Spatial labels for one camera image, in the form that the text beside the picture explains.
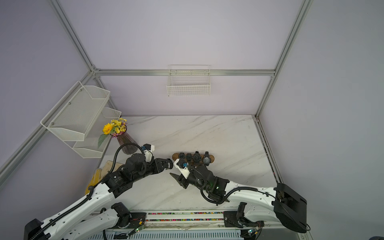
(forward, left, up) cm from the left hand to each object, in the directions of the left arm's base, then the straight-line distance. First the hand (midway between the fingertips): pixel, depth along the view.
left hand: (166, 163), depth 76 cm
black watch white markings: (+9, -11, -8) cm, 17 cm away
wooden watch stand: (+9, -3, -8) cm, 13 cm away
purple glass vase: (+17, +27, -1) cm, 32 cm away
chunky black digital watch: (+7, -22, -7) cm, 24 cm away
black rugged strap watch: (+7, -16, -7) cm, 19 cm away
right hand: (-3, -6, 0) cm, 7 cm away
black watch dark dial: (+9, -7, -8) cm, 14 cm away
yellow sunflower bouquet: (+17, +29, +9) cm, 35 cm away
